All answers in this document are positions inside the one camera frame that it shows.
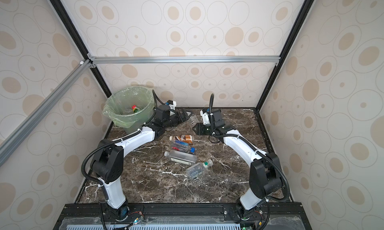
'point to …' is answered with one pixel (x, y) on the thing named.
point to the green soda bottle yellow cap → (134, 108)
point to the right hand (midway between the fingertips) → (196, 127)
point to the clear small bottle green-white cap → (196, 170)
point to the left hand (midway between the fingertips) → (193, 112)
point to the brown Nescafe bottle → (187, 138)
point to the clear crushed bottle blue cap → (180, 145)
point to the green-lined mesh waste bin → (130, 108)
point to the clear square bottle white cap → (181, 157)
